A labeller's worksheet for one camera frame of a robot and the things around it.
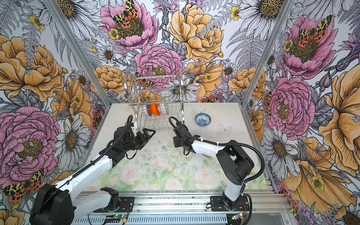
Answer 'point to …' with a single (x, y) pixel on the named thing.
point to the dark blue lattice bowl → (148, 106)
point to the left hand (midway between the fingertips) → (152, 139)
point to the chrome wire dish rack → (156, 101)
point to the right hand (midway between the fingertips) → (178, 142)
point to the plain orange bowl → (153, 108)
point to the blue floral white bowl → (203, 119)
